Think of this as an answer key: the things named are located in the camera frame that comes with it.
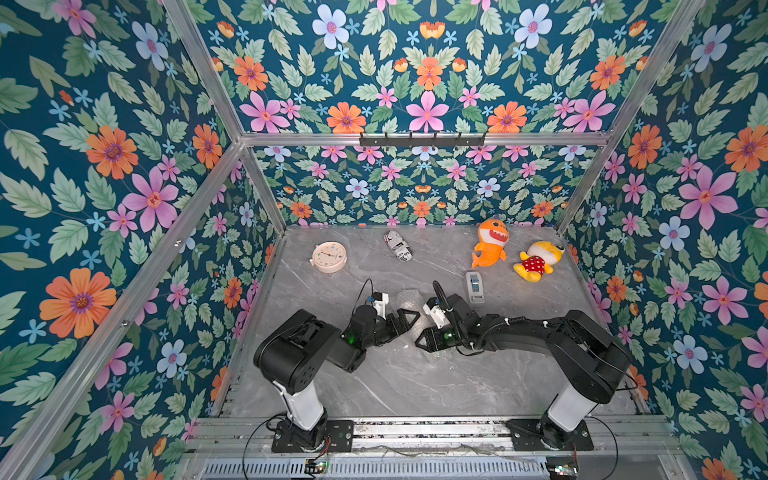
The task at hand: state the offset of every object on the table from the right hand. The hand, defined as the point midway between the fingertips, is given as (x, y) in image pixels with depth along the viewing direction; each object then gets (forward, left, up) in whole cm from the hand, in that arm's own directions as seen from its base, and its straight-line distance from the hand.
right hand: (426, 335), depth 89 cm
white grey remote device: (+19, -16, +2) cm, 25 cm away
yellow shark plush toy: (+27, -39, +4) cm, 48 cm away
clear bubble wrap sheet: (+9, +5, +5) cm, 12 cm away
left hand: (+3, +3, +4) cm, 6 cm away
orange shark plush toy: (+37, -25, +5) cm, 45 cm away
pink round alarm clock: (+29, +36, +2) cm, 46 cm away
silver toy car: (+35, +10, +2) cm, 36 cm away
